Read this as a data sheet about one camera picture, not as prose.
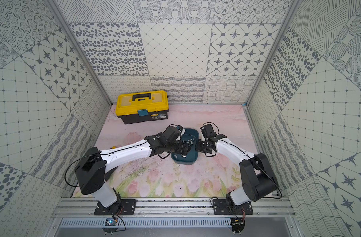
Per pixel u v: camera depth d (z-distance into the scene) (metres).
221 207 0.73
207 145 0.66
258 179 0.44
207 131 0.72
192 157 0.90
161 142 0.63
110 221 0.72
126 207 0.73
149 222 0.70
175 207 0.76
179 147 0.74
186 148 0.75
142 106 0.98
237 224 0.73
